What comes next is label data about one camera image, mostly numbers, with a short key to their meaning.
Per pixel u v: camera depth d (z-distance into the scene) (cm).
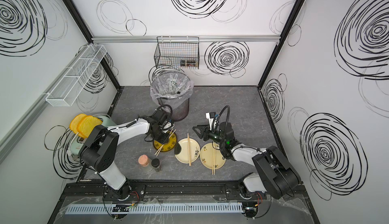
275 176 43
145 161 74
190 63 89
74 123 74
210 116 75
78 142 75
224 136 65
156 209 96
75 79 76
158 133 77
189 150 86
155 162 74
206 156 84
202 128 74
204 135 74
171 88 96
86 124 75
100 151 46
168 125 85
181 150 88
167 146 88
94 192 75
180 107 88
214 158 83
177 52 144
